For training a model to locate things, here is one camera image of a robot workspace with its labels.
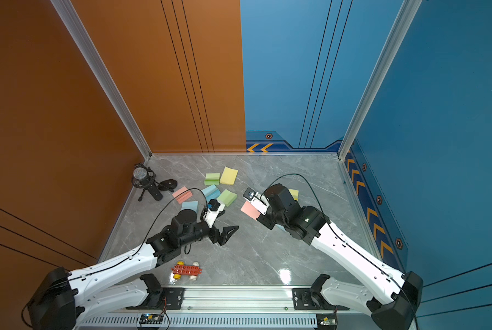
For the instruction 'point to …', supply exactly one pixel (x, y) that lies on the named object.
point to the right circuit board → (327, 320)
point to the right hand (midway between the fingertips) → (260, 204)
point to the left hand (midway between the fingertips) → (231, 217)
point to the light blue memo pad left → (192, 205)
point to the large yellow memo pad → (229, 176)
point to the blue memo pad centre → (211, 192)
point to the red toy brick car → (181, 269)
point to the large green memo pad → (227, 197)
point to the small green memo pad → (212, 179)
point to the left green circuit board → (151, 319)
